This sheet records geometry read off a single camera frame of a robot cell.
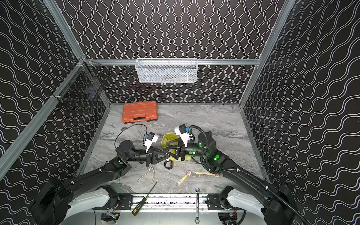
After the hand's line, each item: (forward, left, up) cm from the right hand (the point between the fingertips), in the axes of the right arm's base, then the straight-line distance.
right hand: (165, 146), depth 64 cm
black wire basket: (+50, +61, 0) cm, 79 cm away
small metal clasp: (+29, +36, -26) cm, 53 cm away
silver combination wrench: (-25, -15, -29) cm, 41 cm away
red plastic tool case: (+41, +25, -21) cm, 52 cm away
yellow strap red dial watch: (-3, -11, -28) cm, 30 cm away
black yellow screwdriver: (-19, +14, -26) cm, 35 cm away
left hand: (-6, -2, -4) cm, 7 cm away
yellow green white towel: (+21, +2, -26) cm, 33 cm away
